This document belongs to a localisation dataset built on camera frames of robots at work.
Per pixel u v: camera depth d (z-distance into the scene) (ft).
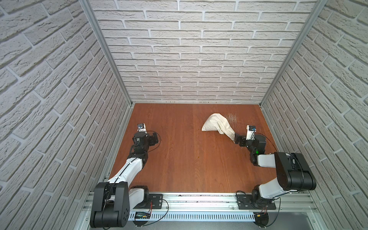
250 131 2.67
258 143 2.33
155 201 2.40
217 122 3.11
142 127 2.47
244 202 2.39
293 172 1.52
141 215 2.36
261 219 2.25
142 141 2.16
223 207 2.41
